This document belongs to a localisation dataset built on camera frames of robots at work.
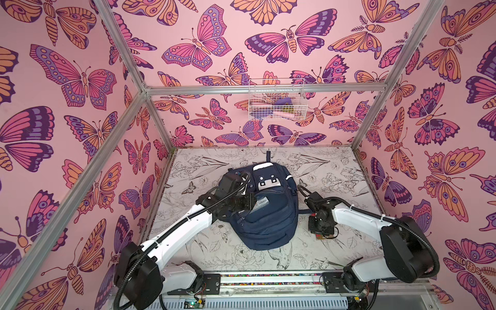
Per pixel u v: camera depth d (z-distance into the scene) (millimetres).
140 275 389
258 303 778
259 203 853
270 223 784
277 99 951
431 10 690
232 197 655
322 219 651
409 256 427
